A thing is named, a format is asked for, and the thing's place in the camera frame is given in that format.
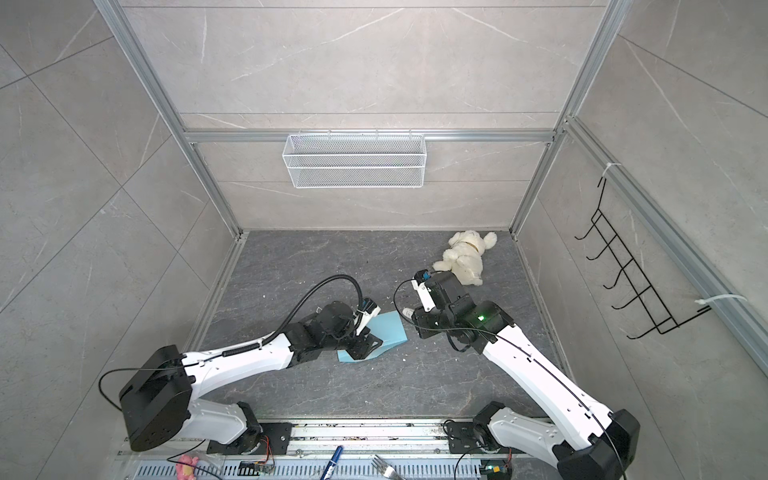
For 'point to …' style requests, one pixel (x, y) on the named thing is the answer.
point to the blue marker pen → (328, 470)
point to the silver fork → (387, 470)
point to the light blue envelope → (387, 327)
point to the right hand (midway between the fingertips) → (418, 312)
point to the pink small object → (185, 468)
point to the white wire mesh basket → (354, 161)
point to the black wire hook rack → (656, 312)
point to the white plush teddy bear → (464, 256)
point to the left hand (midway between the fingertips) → (376, 330)
